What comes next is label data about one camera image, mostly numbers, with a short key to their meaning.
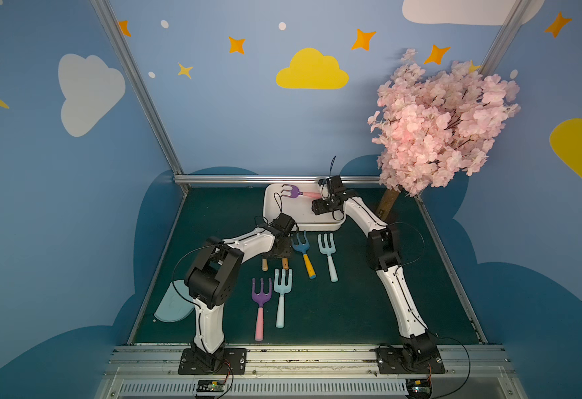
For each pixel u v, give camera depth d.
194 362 0.73
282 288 0.89
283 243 0.75
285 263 0.94
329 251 0.99
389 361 0.74
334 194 0.92
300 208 1.15
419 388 0.73
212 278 0.51
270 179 1.18
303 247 1.02
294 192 1.17
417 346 0.66
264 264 0.93
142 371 0.73
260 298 0.87
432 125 0.63
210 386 0.72
